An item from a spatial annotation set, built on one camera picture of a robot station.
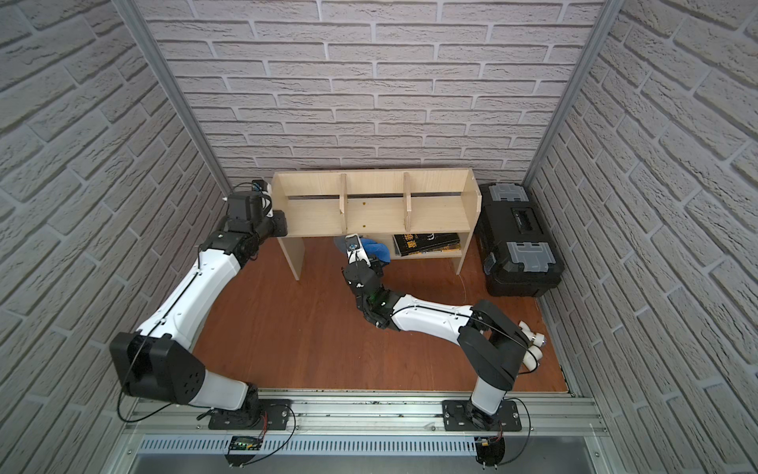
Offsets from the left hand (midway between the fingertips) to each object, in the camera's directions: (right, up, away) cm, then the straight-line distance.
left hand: (268, 209), depth 82 cm
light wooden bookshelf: (+30, +3, +8) cm, 31 cm away
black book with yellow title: (+46, -9, +11) cm, 49 cm away
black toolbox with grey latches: (+73, -12, +6) cm, 75 cm away
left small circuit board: (-3, -60, -9) cm, 61 cm away
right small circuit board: (+59, -60, -12) cm, 85 cm away
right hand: (+27, -11, +1) cm, 29 cm away
